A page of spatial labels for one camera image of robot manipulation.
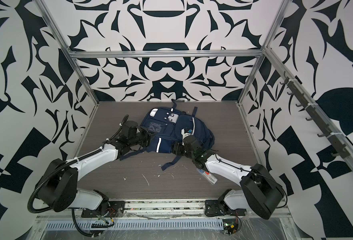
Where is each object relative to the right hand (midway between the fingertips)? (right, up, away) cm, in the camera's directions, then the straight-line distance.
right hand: (174, 143), depth 84 cm
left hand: (-8, +9, -2) cm, 12 cm away
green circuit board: (+26, -36, -13) cm, 47 cm away
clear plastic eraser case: (+19, -18, -1) cm, 26 cm away
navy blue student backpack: (-6, +10, +7) cm, 14 cm away
